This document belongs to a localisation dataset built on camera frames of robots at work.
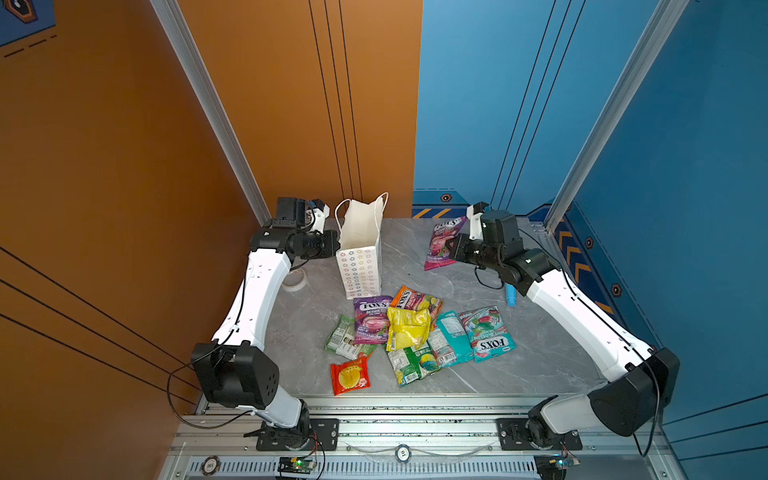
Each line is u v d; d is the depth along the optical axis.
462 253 0.67
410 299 0.95
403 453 0.71
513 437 0.72
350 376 0.83
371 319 0.90
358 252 0.79
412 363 0.83
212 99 0.84
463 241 0.67
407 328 0.84
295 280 1.04
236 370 0.42
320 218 0.72
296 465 0.71
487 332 0.89
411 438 0.75
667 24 0.71
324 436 0.74
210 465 0.70
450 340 0.87
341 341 0.88
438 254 0.79
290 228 0.60
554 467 0.71
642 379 0.39
